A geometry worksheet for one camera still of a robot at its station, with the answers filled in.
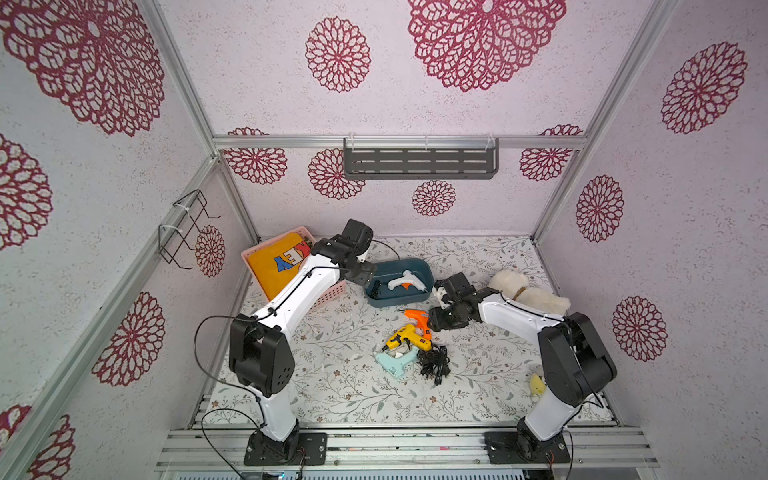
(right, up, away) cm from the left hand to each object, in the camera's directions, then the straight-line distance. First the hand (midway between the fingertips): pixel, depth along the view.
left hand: (354, 272), depth 87 cm
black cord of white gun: (+6, -7, +16) cm, 19 cm away
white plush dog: (+50, -4, +8) cm, 51 cm away
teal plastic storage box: (+11, 0, +24) cm, 26 cm away
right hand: (+24, -15, +6) cm, 29 cm away
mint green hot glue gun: (+12, -27, -1) cm, 29 cm away
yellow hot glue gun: (+16, -19, +5) cm, 26 cm away
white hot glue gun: (+17, -3, +19) cm, 26 cm away
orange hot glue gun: (+21, -16, +8) cm, 27 cm away
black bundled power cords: (+23, -26, -1) cm, 35 cm away
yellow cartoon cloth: (-28, +3, +16) cm, 33 cm away
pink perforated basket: (-7, -7, +14) cm, 17 cm away
